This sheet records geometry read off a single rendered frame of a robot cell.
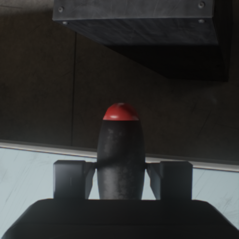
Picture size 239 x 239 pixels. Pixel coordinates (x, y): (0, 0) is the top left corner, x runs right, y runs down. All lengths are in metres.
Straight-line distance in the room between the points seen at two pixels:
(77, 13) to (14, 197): 0.28
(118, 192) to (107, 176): 0.01
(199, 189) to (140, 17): 0.26
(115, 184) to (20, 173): 0.19
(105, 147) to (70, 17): 0.35
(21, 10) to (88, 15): 1.23
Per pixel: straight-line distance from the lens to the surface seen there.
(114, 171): 0.16
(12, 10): 1.72
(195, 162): 0.26
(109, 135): 0.16
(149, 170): 0.15
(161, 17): 0.44
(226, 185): 0.26
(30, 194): 0.33
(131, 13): 0.45
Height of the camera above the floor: 1.26
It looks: 69 degrees down
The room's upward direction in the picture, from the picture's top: 93 degrees counter-clockwise
